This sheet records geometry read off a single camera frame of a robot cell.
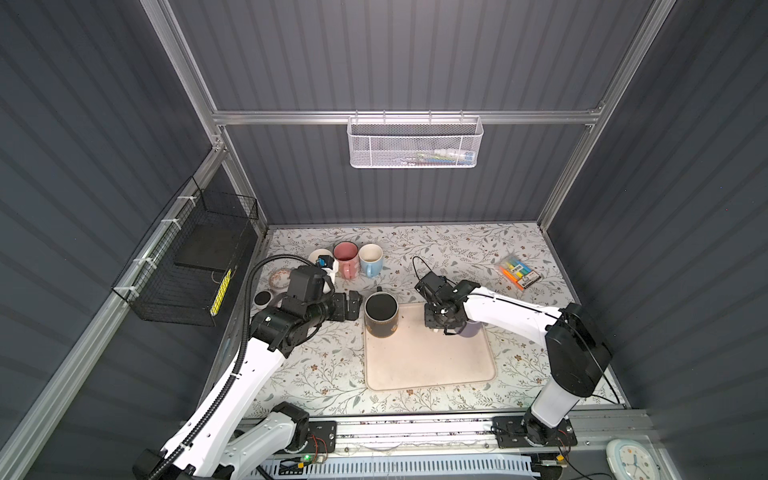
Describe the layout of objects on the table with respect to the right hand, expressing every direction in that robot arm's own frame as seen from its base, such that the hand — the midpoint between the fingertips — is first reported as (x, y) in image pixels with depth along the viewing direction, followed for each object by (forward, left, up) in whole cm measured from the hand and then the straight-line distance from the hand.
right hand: (436, 322), depth 89 cm
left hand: (-2, +24, +18) cm, 30 cm away
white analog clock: (-34, -42, -3) cm, 54 cm away
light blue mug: (+23, +21, +3) cm, 31 cm away
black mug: (0, +16, +6) cm, 17 cm away
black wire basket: (+1, +65, +25) cm, 69 cm away
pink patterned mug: (+23, +29, +4) cm, 37 cm away
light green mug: (+23, +40, +5) cm, 46 cm away
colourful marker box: (+21, -32, -5) cm, 38 cm away
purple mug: (0, -11, -4) cm, 11 cm away
